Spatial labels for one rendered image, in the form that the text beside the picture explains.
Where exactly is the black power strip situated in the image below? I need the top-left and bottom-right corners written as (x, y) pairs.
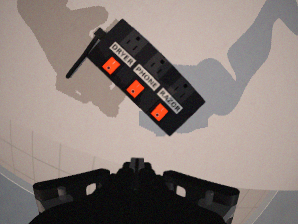
top-left (66, 18), bottom-right (206, 137)

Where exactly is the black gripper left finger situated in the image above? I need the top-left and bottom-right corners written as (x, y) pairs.
top-left (33, 158), bottom-right (137, 214)

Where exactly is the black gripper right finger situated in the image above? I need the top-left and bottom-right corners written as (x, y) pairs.
top-left (136, 158), bottom-right (240, 224)

